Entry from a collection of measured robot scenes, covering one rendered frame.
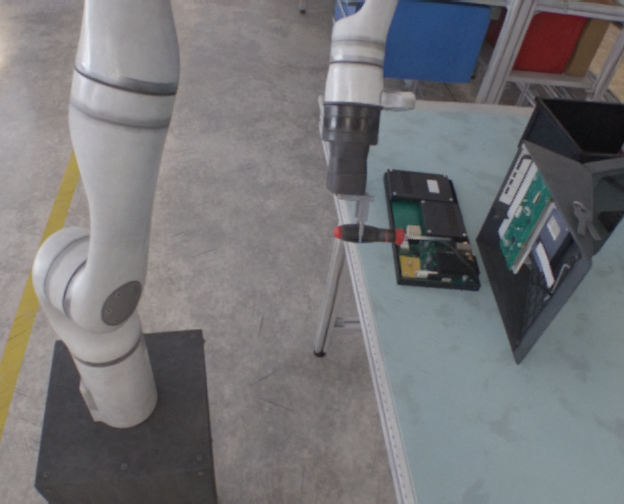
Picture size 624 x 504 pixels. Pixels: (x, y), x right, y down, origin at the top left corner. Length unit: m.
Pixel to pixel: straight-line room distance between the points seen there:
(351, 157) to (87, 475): 0.56
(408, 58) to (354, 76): 1.68
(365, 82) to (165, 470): 0.58
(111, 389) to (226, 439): 1.03
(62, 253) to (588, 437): 0.67
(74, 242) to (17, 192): 2.06
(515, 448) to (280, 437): 1.12
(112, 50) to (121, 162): 0.10
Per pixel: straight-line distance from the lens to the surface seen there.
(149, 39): 0.47
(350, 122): 0.66
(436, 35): 2.33
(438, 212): 0.90
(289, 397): 1.79
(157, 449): 0.80
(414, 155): 1.06
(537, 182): 0.77
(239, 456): 1.70
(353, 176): 0.66
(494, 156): 1.14
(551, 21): 2.56
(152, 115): 0.48
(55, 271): 0.57
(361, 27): 0.68
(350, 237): 0.70
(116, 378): 0.70
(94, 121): 0.48
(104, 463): 0.80
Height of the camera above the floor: 1.58
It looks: 46 degrees down
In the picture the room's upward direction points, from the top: 9 degrees clockwise
